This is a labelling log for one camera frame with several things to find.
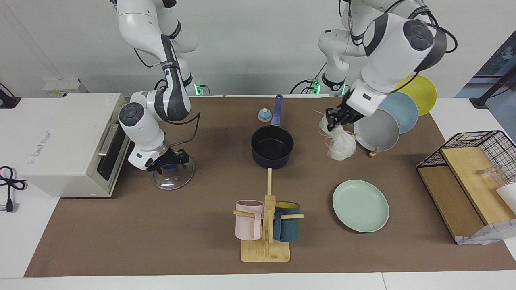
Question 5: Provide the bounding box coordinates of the pink mug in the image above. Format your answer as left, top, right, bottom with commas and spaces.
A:
235, 200, 264, 241

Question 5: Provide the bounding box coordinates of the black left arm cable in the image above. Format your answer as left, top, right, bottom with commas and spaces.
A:
397, 0, 458, 83

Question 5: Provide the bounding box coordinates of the wooden mug tree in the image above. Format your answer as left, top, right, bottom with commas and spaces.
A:
233, 168, 304, 263

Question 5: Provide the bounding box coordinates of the light blue plate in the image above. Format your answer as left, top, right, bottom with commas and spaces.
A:
377, 92, 419, 134

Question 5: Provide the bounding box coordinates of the white cup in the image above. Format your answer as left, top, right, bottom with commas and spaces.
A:
496, 183, 516, 214

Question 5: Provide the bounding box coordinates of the light green plate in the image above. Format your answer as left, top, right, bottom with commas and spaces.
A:
333, 180, 390, 233

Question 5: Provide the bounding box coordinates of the black left base cable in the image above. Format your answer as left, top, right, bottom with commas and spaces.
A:
289, 62, 326, 95

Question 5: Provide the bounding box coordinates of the clear glass cup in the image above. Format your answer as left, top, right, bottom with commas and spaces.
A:
478, 165, 508, 188

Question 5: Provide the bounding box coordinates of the black wire basket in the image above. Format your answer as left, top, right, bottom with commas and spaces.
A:
416, 130, 516, 186

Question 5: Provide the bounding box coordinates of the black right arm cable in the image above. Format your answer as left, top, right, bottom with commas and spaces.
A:
161, 112, 201, 146

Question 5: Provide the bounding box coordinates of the black power cord plug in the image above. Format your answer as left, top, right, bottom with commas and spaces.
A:
0, 166, 28, 213

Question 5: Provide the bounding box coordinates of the patterned plastic bag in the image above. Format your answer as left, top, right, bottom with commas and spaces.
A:
456, 220, 516, 245

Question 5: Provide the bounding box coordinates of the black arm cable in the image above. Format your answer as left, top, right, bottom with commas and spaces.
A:
161, 112, 201, 146
397, 0, 458, 83

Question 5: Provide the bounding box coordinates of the dark teal mug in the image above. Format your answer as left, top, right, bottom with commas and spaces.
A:
273, 201, 301, 243

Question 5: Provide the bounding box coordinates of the glass lid blue knob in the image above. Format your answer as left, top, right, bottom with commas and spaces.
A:
151, 155, 196, 191

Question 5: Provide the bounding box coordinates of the white toaster oven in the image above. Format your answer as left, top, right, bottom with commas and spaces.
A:
19, 93, 131, 199

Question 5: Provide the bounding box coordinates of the black metal stand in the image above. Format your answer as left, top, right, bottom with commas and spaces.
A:
470, 64, 516, 108

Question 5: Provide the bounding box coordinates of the black desk clamp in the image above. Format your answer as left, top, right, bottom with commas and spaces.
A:
0, 83, 21, 109

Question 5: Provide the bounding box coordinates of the dark blue saucepan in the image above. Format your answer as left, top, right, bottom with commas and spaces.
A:
251, 94, 295, 170

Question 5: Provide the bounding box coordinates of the brown table mat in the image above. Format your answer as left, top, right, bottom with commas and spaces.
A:
24, 96, 516, 278

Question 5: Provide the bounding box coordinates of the yellow plate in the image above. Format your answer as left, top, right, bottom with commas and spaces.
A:
394, 75, 437, 117

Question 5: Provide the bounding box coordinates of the grey plate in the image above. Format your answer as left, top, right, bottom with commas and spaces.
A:
353, 109, 400, 152

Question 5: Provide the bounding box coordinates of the white power strip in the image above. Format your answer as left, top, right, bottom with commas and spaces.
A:
44, 79, 81, 97

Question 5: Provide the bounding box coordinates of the light bamboo board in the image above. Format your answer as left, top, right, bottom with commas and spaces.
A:
440, 147, 516, 225

